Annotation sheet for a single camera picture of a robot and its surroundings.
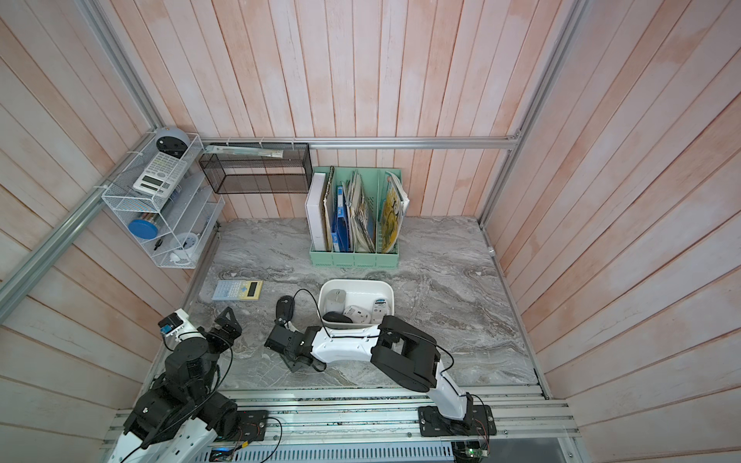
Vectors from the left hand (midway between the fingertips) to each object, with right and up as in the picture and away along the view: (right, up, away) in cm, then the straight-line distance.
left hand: (221, 320), depth 73 cm
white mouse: (+35, -3, +18) cm, 39 cm away
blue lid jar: (-23, +24, +4) cm, 33 cm away
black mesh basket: (-10, +47, +35) cm, 59 cm away
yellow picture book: (+48, +33, +26) cm, 63 cm away
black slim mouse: (+11, -1, +20) cm, 23 cm away
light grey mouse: (+28, +1, +20) cm, 34 cm away
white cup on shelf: (-17, +19, +11) cm, 28 cm away
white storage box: (+32, +4, +25) cm, 41 cm away
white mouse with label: (+42, -1, +20) cm, 47 cm away
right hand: (+16, -13, +14) cm, 25 cm away
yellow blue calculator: (-7, +4, +25) cm, 27 cm away
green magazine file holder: (+34, +29, +20) cm, 48 cm away
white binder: (+21, +30, +18) cm, 41 cm away
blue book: (+28, +25, +30) cm, 48 cm away
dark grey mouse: (+28, -3, +16) cm, 32 cm away
